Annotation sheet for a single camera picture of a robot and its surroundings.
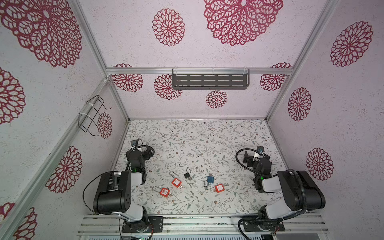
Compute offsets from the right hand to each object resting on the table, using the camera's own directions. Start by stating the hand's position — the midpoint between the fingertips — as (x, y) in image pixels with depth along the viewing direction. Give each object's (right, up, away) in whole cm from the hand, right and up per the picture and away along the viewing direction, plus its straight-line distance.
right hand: (255, 150), depth 91 cm
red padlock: (-24, -20, -8) cm, 32 cm away
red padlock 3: (-55, -22, -8) cm, 60 cm away
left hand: (-72, 0, +2) cm, 72 cm away
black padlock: (-42, -15, -1) cm, 45 cm away
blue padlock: (-28, -17, -2) cm, 33 cm away
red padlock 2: (-48, -18, -4) cm, 52 cm away
